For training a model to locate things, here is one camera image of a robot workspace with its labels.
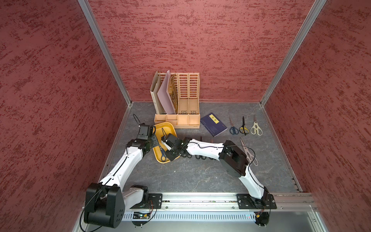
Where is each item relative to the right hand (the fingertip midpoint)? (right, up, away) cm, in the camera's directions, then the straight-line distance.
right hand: (170, 156), depth 90 cm
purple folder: (-5, +39, +2) cm, 40 cm away
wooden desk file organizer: (+9, +48, +20) cm, 53 cm away
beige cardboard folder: (-10, +42, -3) cm, 43 cm away
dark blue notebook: (+32, +18, +15) cm, 39 cm away
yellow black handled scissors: (+52, +16, +13) cm, 56 cm away
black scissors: (+27, +9, +7) cm, 30 cm away
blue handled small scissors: (-4, 0, -1) cm, 4 cm away
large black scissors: (+20, +9, +8) cm, 24 cm away
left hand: (-11, +9, -4) cm, 14 cm away
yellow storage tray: (-6, +3, 0) cm, 7 cm away
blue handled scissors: (+45, +15, +13) cm, 49 cm away
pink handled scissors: (+51, 0, 0) cm, 51 cm away
